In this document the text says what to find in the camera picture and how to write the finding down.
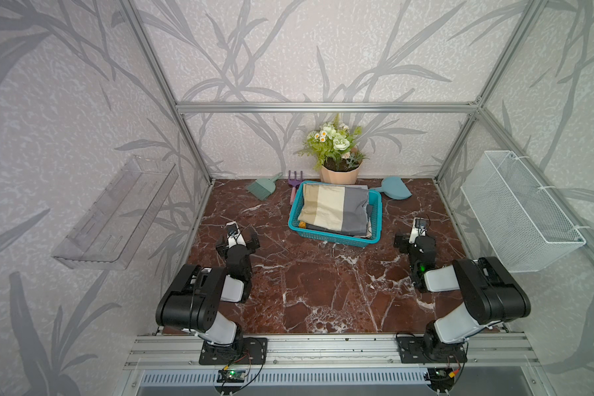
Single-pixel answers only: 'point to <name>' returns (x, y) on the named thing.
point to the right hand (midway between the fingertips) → (412, 229)
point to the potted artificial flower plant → (333, 151)
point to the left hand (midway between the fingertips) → (237, 229)
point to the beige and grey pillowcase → (343, 208)
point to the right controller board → (441, 377)
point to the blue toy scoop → (393, 187)
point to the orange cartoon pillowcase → (302, 224)
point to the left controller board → (233, 375)
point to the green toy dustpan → (262, 188)
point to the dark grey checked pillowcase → (335, 232)
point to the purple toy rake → (294, 183)
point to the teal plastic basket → (375, 199)
